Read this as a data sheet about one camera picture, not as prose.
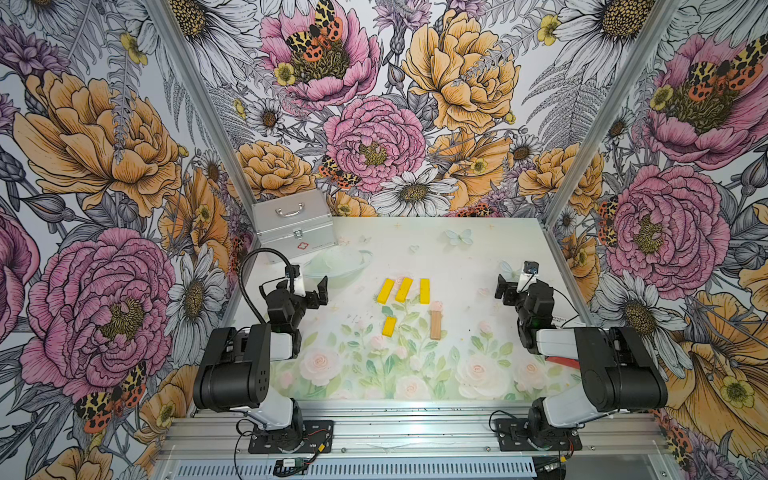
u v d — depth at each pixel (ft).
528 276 2.61
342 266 3.58
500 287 2.84
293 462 2.31
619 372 1.46
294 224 3.34
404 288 3.35
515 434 2.44
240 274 3.64
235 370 1.51
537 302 2.35
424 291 3.35
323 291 2.79
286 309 2.35
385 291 3.35
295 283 2.60
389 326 3.08
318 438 2.40
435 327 3.01
